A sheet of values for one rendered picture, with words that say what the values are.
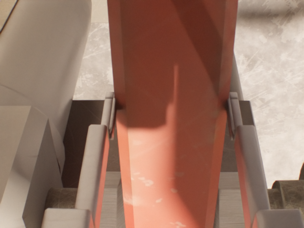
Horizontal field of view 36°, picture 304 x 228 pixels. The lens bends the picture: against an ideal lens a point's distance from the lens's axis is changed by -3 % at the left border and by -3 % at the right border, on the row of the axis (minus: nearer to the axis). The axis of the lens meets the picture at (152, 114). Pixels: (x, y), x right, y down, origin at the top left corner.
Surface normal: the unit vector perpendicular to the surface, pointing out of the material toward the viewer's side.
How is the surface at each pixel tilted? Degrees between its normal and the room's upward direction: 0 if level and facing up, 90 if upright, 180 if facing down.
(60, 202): 79
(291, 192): 99
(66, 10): 90
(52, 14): 90
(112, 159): 90
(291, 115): 0
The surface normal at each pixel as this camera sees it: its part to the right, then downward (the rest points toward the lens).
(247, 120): -0.01, -0.76
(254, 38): -0.03, 0.65
